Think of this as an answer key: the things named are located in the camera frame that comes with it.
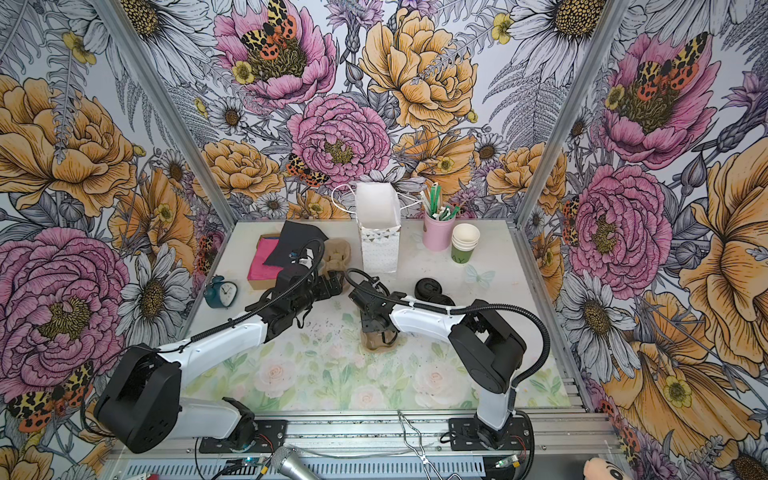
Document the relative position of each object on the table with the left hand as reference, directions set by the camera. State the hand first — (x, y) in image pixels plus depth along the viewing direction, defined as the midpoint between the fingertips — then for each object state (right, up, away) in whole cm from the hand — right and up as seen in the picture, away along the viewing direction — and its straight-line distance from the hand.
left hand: (330, 283), depth 88 cm
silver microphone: (-5, -39, -19) cm, 44 cm away
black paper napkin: (-17, +12, +24) cm, 32 cm away
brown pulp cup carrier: (+12, -18, +2) cm, 21 cm away
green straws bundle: (+32, +26, +18) cm, 45 cm away
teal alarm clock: (-35, -4, +6) cm, 36 cm away
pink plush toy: (+61, -36, -23) cm, 75 cm away
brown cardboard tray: (-25, -2, +14) cm, 29 cm away
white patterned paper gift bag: (+13, +19, +21) cm, 31 cm away
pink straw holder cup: (+34, +15, +22) cm, 43 cm away
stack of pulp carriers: (-2, +8, +21) cm, 23 cm away
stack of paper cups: (+42, +14, +13) cm, 46 cm away
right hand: (+13, -13, +2) cm, 19 cm away
